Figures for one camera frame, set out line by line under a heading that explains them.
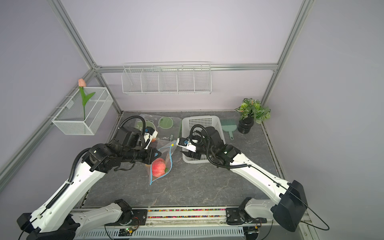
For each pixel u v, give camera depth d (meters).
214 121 1.03
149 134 0.60
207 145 0.54
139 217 0.74
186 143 0.59
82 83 0.79
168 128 1.05
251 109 0.86
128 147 0.50
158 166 0.69
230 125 1.12
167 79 1.00
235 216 0.74
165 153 0.73
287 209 0.37
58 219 0.38
